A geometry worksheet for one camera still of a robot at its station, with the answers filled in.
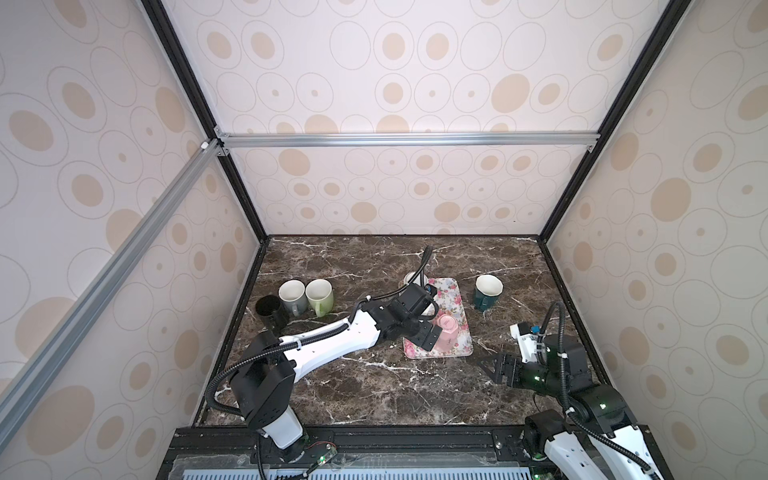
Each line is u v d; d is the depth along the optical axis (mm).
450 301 1007
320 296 927
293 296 925
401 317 623
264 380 425
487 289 960
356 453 730
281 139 897
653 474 436
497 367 642
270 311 944
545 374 591
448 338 834
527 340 660
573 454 593
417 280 728
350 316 537
